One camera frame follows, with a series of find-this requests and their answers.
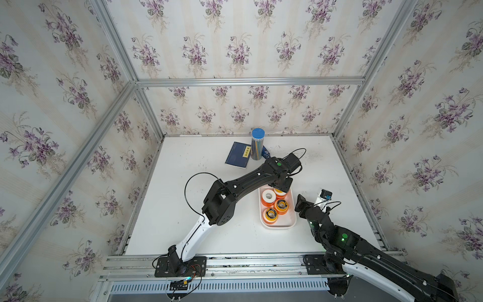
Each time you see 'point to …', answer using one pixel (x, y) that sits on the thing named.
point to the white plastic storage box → (287, 220)
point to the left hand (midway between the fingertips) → (285, 187)
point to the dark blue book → (239, 155)
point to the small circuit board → (178, 285)
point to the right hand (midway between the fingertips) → (307, 199)
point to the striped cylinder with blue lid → (257, 143)
